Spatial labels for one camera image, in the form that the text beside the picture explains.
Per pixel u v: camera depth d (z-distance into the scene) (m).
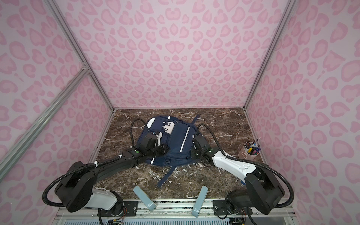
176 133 0.95
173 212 0.72
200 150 0.66
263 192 0.41
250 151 0.81
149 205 0.70
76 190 0.42
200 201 0.73
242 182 0.48
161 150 0.76
